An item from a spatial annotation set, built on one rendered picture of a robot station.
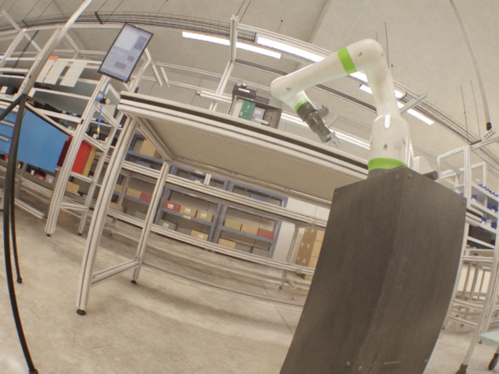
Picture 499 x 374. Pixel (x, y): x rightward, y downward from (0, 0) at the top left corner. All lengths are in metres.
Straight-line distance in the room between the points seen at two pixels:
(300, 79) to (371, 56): 0.32
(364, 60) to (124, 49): 1.84
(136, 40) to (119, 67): 0.28
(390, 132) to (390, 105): 0.29
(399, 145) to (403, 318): 0.45
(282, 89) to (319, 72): 0.18
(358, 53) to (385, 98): 0.21
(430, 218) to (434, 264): 0.10
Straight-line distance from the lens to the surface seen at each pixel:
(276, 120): 1.16
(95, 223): 1.10
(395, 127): 0.75
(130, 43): 2.26
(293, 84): 1.08
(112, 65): 2.20
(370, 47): 1.01
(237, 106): 1.20
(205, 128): 0.91
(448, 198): 0.60
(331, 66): 1.03
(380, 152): 0.71
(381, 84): 1.08
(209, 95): 1.91
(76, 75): 2.68
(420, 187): 0.52
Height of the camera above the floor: 0.61
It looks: 10 degrees up
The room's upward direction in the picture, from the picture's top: 16 degrees clockwise
